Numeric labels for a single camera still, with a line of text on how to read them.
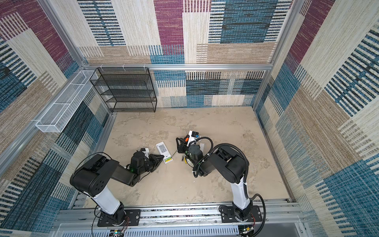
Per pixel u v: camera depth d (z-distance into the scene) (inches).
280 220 28.9
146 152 34.8
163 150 37.6
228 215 28.7
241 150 19.6
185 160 36.0
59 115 28.6
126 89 43.7
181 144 32.6
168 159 36.2
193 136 32.2
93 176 18.8
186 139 33.4
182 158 37.0
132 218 28.7
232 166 20.6
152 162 32.7
